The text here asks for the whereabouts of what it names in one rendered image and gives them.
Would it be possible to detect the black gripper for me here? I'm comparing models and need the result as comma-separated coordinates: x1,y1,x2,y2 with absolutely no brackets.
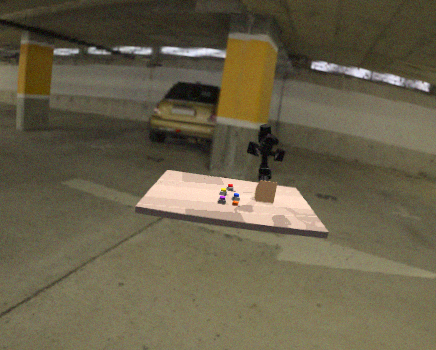
247,140,285,161

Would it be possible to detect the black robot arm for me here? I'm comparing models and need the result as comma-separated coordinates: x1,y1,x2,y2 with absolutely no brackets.
258,124,279,182

